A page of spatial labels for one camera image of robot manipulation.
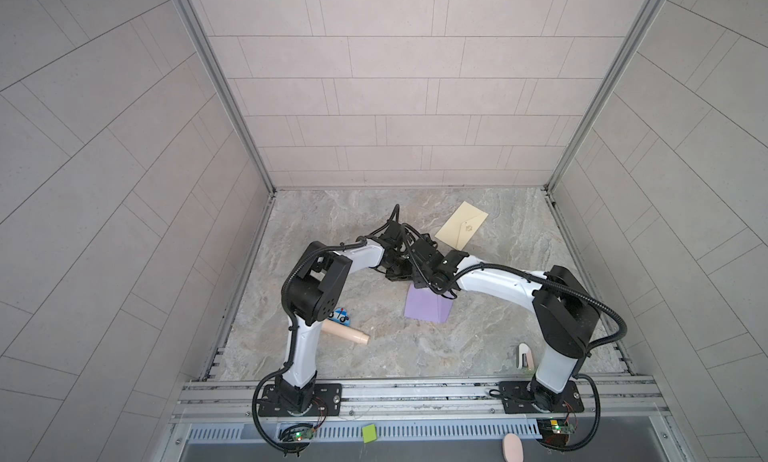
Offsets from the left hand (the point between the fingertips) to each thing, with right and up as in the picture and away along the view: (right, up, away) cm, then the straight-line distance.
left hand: (423, 271), depth 94 cm
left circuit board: (-30, -29, -30) cm, 51 cm away
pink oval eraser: (+17, -33, -29) cm, 47 cm away
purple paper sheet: (0, -8, -8) cm, 11 cm away
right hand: (-2, -1, -5) cm, 5 cm away
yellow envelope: (+14, +14, +11) cm, 23 cm away
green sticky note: (-14, -30, -29) cm, 44 cm away
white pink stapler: (+25, -18, -18) cm, 36 cm away
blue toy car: (-24, -10, -11) cm, 29 cm away
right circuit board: (+28, -31, -26) cm, 50 cm away
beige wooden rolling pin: (-25, -13, -13) cm, 31 cm away
